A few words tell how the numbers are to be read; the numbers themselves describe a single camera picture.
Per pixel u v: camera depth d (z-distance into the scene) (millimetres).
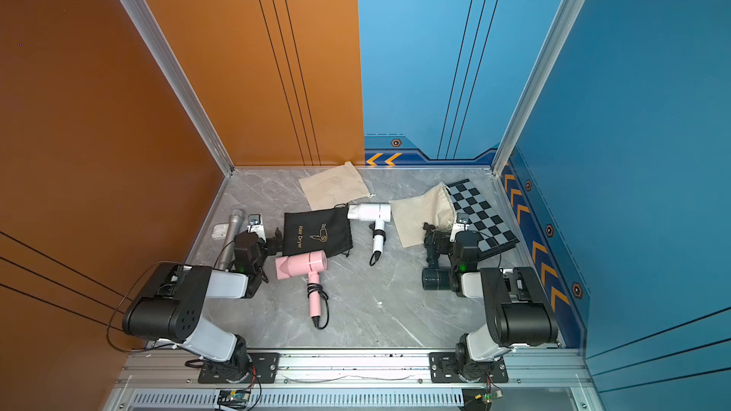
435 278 828
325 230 994
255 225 803
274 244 873
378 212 994
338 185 1134
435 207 1018
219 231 998
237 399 712
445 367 727
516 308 460
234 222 998
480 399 698
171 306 457
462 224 806
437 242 866
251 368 724
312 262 862
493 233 966
